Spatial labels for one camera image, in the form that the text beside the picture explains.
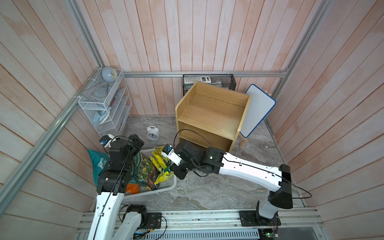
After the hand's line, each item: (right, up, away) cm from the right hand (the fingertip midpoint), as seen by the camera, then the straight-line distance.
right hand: (170, 168), depth 68 cm
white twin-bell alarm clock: (-16, +15, +33) cm, 40 cm away
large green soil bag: (-14, -5, +6) cm, 16 cm away
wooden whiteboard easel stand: (+44, +12, +28) cm, 54 cm away
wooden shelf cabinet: (+20, +25, +9) cm, 33 cm away
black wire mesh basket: (+34, +51, +33) cm, 70 cm away
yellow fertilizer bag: (-8, +2, +10) cm, 14 cm away
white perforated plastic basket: (-4, -14, +17) cm, 22 cm away
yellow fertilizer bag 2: (-3, -3, -3) cm, 5 cm away
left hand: (-18, +12, +2) cm, 21 cm away
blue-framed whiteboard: (+50, +32, +15) cm, 61 cm away
